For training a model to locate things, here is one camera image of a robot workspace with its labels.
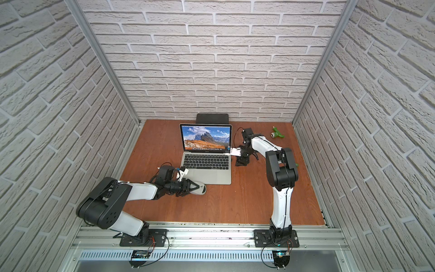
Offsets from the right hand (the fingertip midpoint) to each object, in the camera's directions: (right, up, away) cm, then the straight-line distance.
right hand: (242, 157), depth 100 cm
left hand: (-24, -14, -14) cm, 31 cm away
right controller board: (+13, -40, -30) cm, 52 cm away
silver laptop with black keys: (-23, +4, 0) cm, 24 cm away
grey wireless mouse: (-23, -16, -15) cm, 32 cm away
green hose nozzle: (+24, +15, +10) cm, 30 cm away
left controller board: (-48, -39, -29) cm, 68 cm away
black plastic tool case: (-18, +25, +16) cm, 35 cm away
